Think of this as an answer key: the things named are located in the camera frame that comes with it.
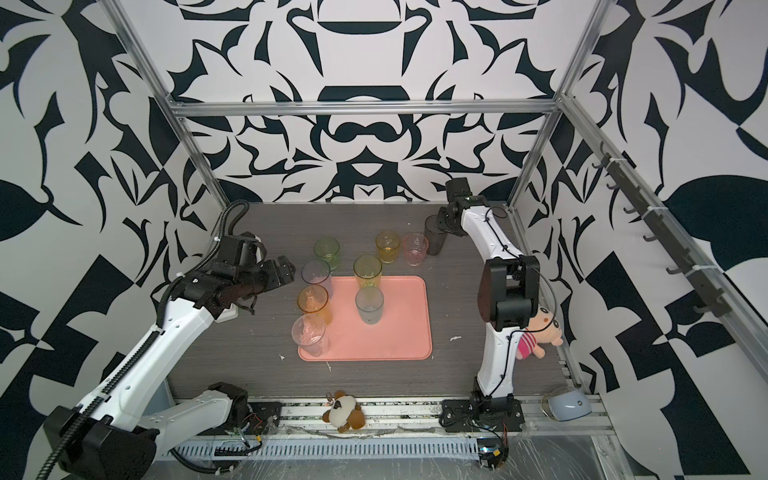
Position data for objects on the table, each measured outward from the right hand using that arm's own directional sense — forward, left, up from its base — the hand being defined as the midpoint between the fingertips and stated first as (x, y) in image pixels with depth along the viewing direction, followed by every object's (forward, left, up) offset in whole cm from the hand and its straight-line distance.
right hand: (450, 219), depth 96 cm
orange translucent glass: (-24, +41, -5) cm, 48 cm away
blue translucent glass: (-18, +40, -1) cm, 44 cm away
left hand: (-22, +47, +7) cm, 53 cm away
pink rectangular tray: (-31, +16, -11) cm, 37 cm away
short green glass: (-4, +40, -10) cm, 41 cm away
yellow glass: (-1, +20, -11) cm, 23 cm away
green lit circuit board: (-59, -4, -16) cm, 61 cm away
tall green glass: (-14, +26, -6) cm, 31 cm away
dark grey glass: (-6, +6, +3) cm, 9 cm away
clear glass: (-31, +43, -12) cm, 54 cm away
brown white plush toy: (-51, +31, -11) cm, 61 cm away
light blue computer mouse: (-51, -20, -7) cm, 55 cm away
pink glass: (-2, +11, -12) cm, 16 cm away
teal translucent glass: (-21, +26, -12) cm, 36 cm away
